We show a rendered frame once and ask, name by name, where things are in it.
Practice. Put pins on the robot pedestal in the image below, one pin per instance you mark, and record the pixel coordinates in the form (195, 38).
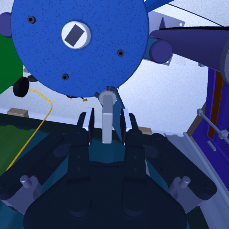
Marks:
(196, 44)

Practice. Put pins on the blue round machine head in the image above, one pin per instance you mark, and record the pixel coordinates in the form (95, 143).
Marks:
(107, 26)

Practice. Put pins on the white round selector knob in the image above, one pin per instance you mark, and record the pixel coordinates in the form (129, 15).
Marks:
(84, 41)

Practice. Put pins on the grey rod with blocks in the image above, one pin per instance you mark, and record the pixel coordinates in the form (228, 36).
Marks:
(211, 121)

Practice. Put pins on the teal machine base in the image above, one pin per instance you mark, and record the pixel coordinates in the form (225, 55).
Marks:
(105, 153)

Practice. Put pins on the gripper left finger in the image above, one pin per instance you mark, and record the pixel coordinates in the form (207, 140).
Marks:
(78, 161)

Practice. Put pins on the grey selector lever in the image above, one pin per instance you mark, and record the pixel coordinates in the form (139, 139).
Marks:
(107, 125)

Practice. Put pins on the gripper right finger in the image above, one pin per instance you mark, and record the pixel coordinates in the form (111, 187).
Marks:
(136, 161)

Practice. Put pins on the blue cabinet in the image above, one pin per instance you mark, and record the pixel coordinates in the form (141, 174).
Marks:
(221, 157)

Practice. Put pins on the black round knob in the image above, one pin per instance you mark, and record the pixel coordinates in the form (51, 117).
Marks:
(21, 87)

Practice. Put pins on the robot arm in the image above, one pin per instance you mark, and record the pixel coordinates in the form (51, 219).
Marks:
(225, 62)

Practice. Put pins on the purple cylinder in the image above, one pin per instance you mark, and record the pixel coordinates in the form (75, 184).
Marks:
(5, 25)
(161, 51)

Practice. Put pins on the green block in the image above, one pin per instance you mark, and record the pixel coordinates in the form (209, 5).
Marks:
(9, 62)

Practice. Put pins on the green mat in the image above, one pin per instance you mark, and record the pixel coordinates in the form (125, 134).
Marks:
(10, 143)

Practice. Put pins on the tan block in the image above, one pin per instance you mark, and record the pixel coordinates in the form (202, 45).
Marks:
(18, 112)
(145, 130)

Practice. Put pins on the grey pipe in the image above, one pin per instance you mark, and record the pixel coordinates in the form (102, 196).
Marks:
(195, 152)

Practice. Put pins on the small yellow plug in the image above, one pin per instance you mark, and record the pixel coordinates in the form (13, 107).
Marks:
(85, 100)

